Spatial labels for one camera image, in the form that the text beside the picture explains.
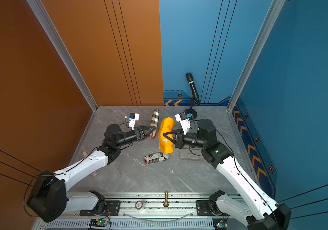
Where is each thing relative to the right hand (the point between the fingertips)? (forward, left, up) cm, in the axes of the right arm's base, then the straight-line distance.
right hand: (166, 135), depth 64 cm
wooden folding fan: (+7, +55, -32) cm, 64 cm away
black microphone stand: (+44, -18, -30) cm, 56 cm away
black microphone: (+48, -15, -2) cm, 50 cm away
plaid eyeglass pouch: (+8, +6, -1) cm, 10 cm away
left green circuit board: (-30, +34, -33) cm, 56 cm away
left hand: (+6, +6, -3) cm, 9 cm away
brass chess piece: (-21, +1, -32) cm, 38 cm away
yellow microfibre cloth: (-5, 0, -2) cm, 5 cm away
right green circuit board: (-29, -26, -35) cm, 53 cm away
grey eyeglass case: (-8, -11, -2) cm, 13 cm away
